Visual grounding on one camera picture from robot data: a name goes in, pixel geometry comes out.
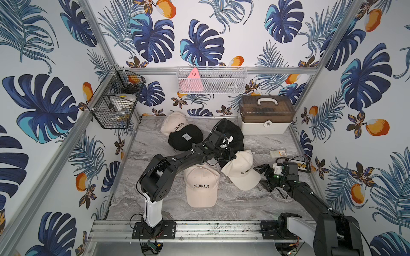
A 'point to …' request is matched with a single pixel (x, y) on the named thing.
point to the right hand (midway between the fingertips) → (257, 173)
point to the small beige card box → (278, 153)
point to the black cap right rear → (233, 137)
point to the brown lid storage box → (266, 114)
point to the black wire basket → (114, 101)
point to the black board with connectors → (304, 166)
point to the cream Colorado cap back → (173, 121)
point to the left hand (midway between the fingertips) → (237, 154)
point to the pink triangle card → (193, 82)
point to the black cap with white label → (183, 139)
